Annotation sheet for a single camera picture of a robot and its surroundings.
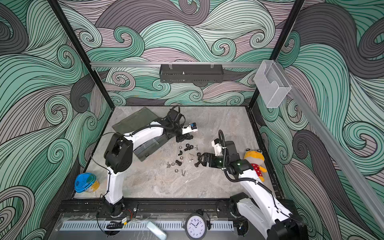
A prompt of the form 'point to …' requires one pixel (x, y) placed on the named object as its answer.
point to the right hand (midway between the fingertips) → (204, 160)
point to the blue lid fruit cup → (85, 181)
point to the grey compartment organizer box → (143, 116)
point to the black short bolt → (179, 163)
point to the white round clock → (195, 226)
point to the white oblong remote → (156, 230)
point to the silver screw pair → (183, 174)
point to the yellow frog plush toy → (256, 158)
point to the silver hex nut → (176, 170)
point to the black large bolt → (196, 164)
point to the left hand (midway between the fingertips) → (190, 134)
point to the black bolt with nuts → (188, 147)
